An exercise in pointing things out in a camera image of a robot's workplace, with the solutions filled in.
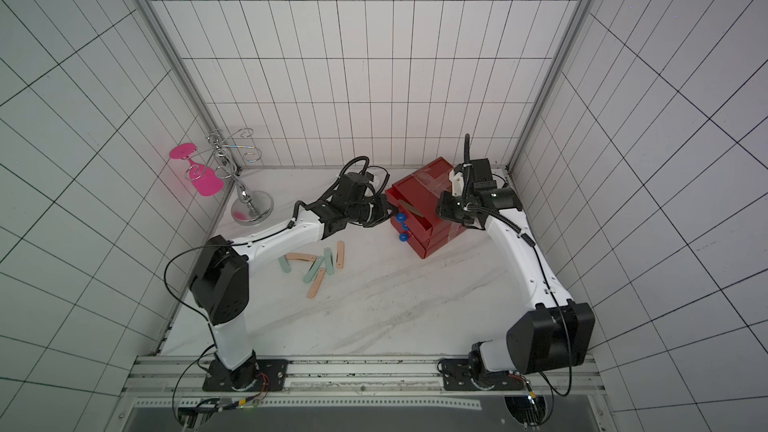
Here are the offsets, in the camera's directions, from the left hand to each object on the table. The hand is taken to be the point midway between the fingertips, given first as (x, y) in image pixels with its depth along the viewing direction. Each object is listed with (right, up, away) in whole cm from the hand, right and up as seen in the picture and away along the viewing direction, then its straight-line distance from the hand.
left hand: (397, 215), depth 83 cm
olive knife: (+4, +2, 0) cm, 4 cm away
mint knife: (-22, -15, +10) cm, 28 cm away
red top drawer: (+5, 0, -3) cm, 6 cm away
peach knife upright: (-18, -14, +11) cm, 25 cm away
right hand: (+12, +3, -2) cm, 13 cm away
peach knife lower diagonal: (-24, -19, +7) cm, 31 cm away
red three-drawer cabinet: (+8, +8, +3) cm, 12 cm away
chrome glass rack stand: (-52, +1, +23) cm, 57 cm away
